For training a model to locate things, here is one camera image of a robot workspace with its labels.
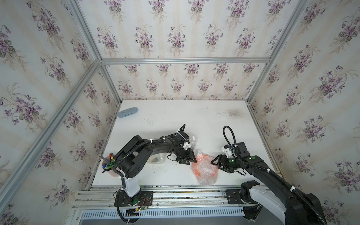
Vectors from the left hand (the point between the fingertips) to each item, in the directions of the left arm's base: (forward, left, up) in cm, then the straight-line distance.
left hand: (194, 162), depth 85 cm
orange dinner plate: (-3, -6, +3) cm, 8 cm away
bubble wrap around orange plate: (-11, -4, +3) cm, 13 cm away
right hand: (-3, -13, +3) cm, 13 cm away
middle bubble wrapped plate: (+14, +1, +3) cm, 14 cm away
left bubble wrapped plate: (+2, +23, +1) cm, 23 cm away
